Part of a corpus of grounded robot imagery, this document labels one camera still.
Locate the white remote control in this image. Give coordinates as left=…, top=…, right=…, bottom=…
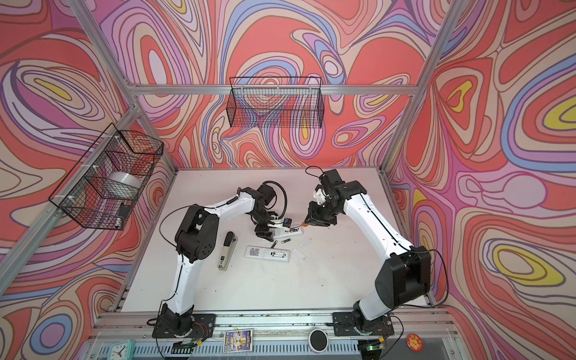
left=244, top=246, right=291, bottom=263
left=272, top=226, right=303, bottom=241

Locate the white battery cover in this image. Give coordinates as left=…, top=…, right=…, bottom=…
left=298, top=238, right=312, bottom=248
left=292, top=249, right=306, bottom=261

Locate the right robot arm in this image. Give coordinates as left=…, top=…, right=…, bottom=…
left=304, top=169, right=431, bottom=335

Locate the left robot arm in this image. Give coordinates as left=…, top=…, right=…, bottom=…
left=154, top=181, right=277, bottom=338

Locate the beige black stapler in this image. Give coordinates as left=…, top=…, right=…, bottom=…
left=217, top=231, right=238, bottom=272

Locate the colourful card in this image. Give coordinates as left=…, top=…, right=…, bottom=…
left=223, top=329, right=253, bottom=353

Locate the round black white speaker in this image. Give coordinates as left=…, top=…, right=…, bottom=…
left=307, top=328, right=329, bottom=353

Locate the small black item in basket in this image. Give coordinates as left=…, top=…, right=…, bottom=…
left=117, top=202, right=131, bottom=221

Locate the white tape roll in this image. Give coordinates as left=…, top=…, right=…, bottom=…
left=106, top=172, right=142, bottom=197

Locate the red round badge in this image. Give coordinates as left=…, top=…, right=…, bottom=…
left=406, top=333, right=424, bottom=353

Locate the small green clock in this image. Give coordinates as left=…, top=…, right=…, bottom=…
left=107, top=340, right=135, bottom=360

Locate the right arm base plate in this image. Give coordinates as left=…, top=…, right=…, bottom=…
left=329, top=310, right=395, bottom=338

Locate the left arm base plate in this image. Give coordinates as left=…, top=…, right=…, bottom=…
left=152, top=313, right=216, bottom=341

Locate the black wire basket back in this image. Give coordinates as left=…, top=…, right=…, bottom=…
left=226, top=76, right=325, bottom=129

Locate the black wire basket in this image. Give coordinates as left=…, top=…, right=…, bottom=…
left=226, top=76, right=325, bottom=129
left=49, top=124, right=164, bottom=231

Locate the black wire basket left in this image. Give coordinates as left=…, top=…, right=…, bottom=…
left=49, top=124, right=164, bottom=231

